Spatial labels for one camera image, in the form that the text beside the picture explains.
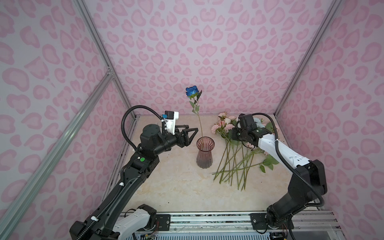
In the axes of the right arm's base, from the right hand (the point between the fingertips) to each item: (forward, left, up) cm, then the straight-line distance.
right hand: (233, 132), depth 87 cm
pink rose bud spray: (+17, +1, -12) cm, 21 cm away
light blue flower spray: (+17, -22, -11) cm, 30 cm away
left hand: (-13, +22, +21) cm, 33 cm away
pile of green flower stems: (-9, -4, -18) cm, 20 cm away
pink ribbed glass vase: (-9, +16, -1) cm, 18 cm away
